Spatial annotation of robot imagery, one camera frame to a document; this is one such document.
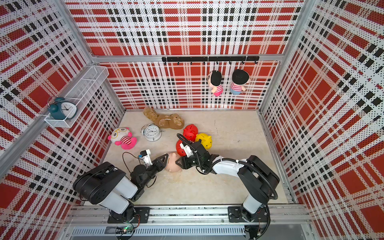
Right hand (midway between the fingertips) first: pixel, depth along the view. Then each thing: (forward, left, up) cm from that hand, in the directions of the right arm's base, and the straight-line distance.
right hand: (180, 162), depth 83 cm
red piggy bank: (+8, +1, -2) cm, 9 cm away
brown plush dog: (+30, +7, +1) cm, 30 cm away
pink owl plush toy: (+18, +40, -1) cm, 44 cm away
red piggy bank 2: (+21, -5, 0) cm, 21 cm away
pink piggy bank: (-3, +4, +1) cm, 5 cm away
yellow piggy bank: (+14, -15, +1) cm, 20 cm away
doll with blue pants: (+46, -37, +23) cm, 63 cm away
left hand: (+4, +7, -1) cm, 8 cm away
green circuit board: (-31, +25, -7) cm, 40 cm away
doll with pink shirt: (+47, -21, +22) cm, 57 cm away
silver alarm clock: (+24, +23, -4) cm, 33 cm away
